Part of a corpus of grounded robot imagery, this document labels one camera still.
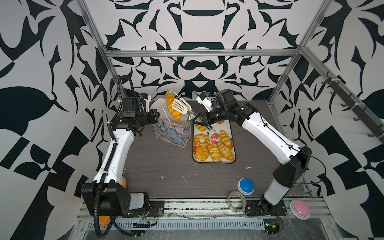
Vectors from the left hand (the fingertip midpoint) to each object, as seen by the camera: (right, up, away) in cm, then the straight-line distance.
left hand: (158, 111), depth 77 cm
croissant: (+6, +6, -1) cm, 9 cm away
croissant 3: (+31, -24, +12) cm, 41 cm away
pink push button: (+69, -47, -4) cm, 84 cm away
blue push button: (+46, -40, +4) cm, 61 cm away
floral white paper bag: (+9, -13, +6) cm, 17 cm away
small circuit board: (+54, -55, -7) cm, 78 cm away
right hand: (+18, -4, -6) cm, 20 cm away
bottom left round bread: (+23, -24, +12) cm, 35 cm away
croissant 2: (+38, -17, +19) cm, 46 cm away
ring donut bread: (+22, -16, +21) cm, 34 cm away
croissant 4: (+37, -24, +12) cm, 45 cm away
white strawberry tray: (+32, -16, +24) cm, 43 cm away
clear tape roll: (+40, -46, +1) cm, 61 cm away
